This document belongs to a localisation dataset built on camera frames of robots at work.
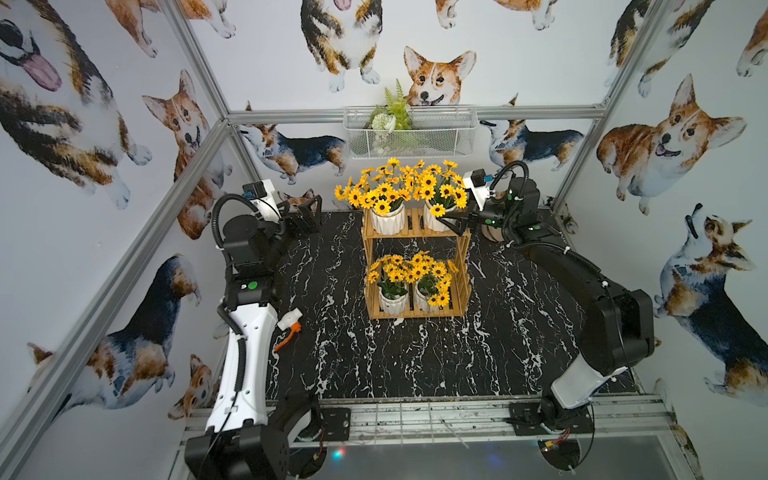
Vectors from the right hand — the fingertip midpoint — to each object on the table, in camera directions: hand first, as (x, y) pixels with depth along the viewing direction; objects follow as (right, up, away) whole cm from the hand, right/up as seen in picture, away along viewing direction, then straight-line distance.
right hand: (439, 202), depth 75 cm
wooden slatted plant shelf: (+6, -13, +34) cm, 37 cm away
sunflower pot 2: (-1, -22, +12) cm, 25 cm away
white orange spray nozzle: (-43, -33, +14) cm, 56 cm away
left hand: (-30, +1, -8) cm, 31 cm away
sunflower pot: (-12, -19, +6) cm, 23 cm away
